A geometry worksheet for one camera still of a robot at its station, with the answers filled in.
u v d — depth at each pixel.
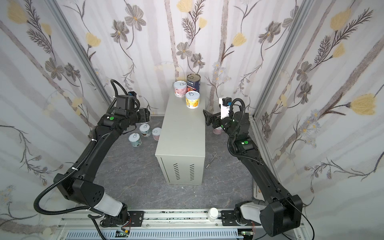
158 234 0.70
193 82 0.76
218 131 1.07
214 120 0.63
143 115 0.69
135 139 0.99
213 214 0.67
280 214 0.38
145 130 1.04
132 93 0.67
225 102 0.57
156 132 1.04
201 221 0.74
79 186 0.40
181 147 0.62
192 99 0.73
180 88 0.80
